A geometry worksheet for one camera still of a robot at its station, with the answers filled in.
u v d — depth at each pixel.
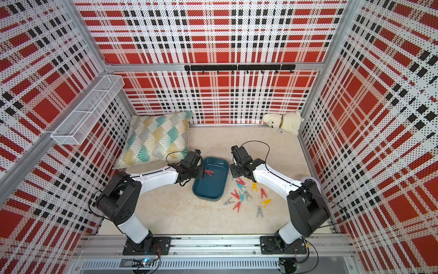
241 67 0.90
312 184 0.46
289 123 1.13
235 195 0.88
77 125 0.70
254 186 0.91
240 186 0.91
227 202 0.86
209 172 0.96
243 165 0.67
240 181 0.93
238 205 0.85
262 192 0.90
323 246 0.75
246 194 0.88
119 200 0.46
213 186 0.91
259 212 0.83
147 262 0.69
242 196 0.88
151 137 0.93
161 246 0.74
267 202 0.86
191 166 0.74
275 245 0.66
